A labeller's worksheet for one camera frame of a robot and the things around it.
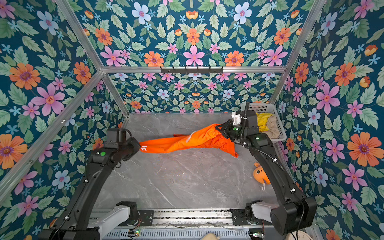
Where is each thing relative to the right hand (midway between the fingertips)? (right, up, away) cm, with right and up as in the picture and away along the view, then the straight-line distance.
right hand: (215, 125), depth 72 cm
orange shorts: (-3, -5, 0) cm, 6 cm away
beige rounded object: (-3, -49, -6) cm, 50 cm away
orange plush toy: (+26, -28, +11) cm, 39 cm away
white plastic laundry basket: (+44, +14, +42) cm, 63 cm away
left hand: (-38, -8, +2) cm, 38 cm away
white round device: (+38, -50, -5) cm, 63 cm away
